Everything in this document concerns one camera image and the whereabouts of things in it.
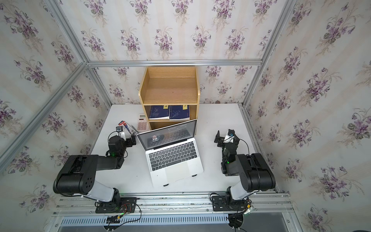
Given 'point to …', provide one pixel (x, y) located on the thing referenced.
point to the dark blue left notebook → (159, 112)
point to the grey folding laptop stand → (167, 184)
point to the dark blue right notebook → (179, 112)
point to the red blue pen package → (128, 127)
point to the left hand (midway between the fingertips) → (128, 134)
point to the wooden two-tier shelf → (171, 95)
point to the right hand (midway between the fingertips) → (228, 132)
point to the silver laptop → (172, 152)
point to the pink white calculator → (142, 125)
